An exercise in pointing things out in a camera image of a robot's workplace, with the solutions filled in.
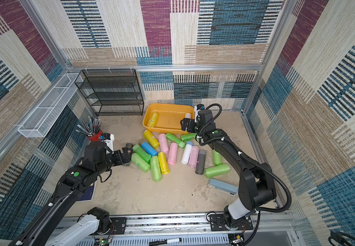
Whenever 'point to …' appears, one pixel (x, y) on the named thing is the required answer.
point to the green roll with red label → (189, 137)
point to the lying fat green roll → (217, 170)
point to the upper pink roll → (163, 143)
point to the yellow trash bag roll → (153, 120)
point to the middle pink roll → (172, 158)
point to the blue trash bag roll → (150, 149)
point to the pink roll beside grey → (193, 156)
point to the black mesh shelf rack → (112, 92)
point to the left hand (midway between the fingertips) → (126, 151)
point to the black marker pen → (166, 241)
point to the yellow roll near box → (151, 139)
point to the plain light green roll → (217, 158)
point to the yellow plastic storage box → (166, 118)
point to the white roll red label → (188, 115)
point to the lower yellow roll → (163, 163)
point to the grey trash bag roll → (201, 162)
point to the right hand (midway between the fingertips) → (190, 124)
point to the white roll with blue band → (187, 152)
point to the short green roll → (173, 138)
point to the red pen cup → (95, 138)
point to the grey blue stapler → (222, 187)
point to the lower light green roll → (156, 168)
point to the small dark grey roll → (128, 153)
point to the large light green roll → (140, 163)
